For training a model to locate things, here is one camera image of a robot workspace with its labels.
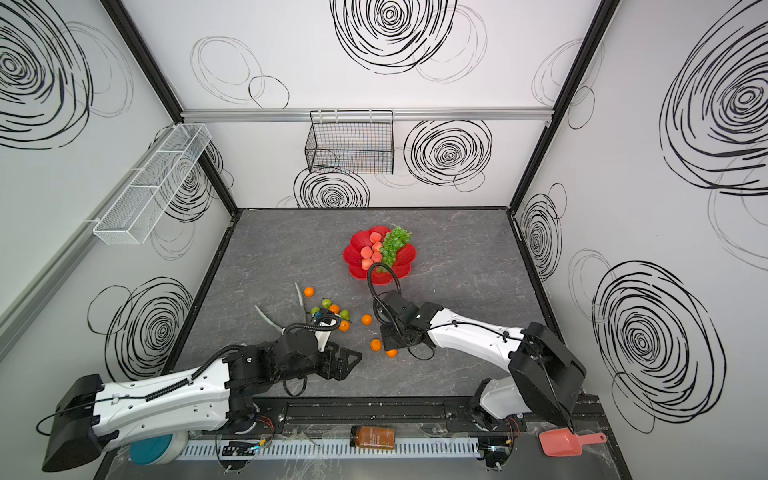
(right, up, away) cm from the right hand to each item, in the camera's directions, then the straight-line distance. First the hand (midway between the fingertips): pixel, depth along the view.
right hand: (386, 343), depth 82 cm
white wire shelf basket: (-63, +37, -7) cm, 73 cm away
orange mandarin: (-25, +12, +14) cm, 31 cm away
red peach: (-4, +29, +23) cm, 38 cm away
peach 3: (-7, +20, +19) cm, 29 cm away
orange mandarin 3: (-6, +5, +7) cm, 11 cm away
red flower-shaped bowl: (+7, +23, +22) cm, 33 cm away
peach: (-4, +26, +23) cm, 35 cm away
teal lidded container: (-48, -16, -18) cm, 54 cm away
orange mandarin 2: (-17, +7, +12) cm, 22 cm away
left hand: (-9, 0, -8) cm, 12 cm away
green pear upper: (-19, +9, +11) cm, 24 cm away
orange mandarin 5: (+2, -3, 0) cm, 3 cm away
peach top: (-7, +24, +21) cm, 32 cm away
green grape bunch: (+2, +28, +22) cm, 36 cm away
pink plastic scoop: (+43, -20, -11) cm, 48 cm away
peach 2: (-3, +23, +20) cm, 31 cm away
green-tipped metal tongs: (-35, +4, +7) cm, 35 cm away
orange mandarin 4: (-3, -2, +3) cm, 4 cm away
